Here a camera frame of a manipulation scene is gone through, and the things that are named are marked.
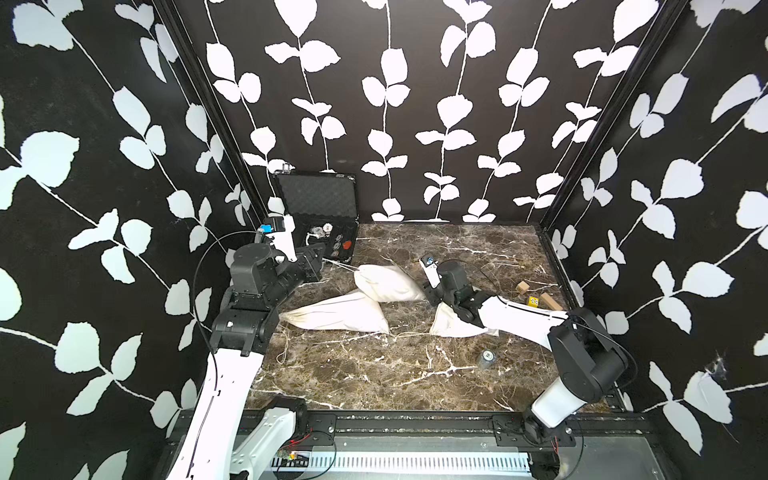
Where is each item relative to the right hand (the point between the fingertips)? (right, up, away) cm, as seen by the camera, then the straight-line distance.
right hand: (426, 273), depth 91 cm
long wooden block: (+43, -10, +7) cm, 45 cm away
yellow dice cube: (+36, -9, +4) cm, 37 cm away
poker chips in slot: (-31, +9, +19) cm, 38 cm away
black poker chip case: (-38, +23, +26) cm, 51 cm away
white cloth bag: (-12, -2, -8) cm, 14 cm away
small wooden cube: (+34, -5, +9) cm, 36 cm away
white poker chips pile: (-38, +15, +26) cm, 48 cm away
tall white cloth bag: (-23, -11, -5) cm, 25 cm away
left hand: (-25, +9, -27) cm, 38 cm away
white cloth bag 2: (+6, -15, -4) cm, 17 cm away
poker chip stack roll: (+16, -22, -11) cm, 29 cm away
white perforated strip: (-6, -43, -21) cm, 49 cm away
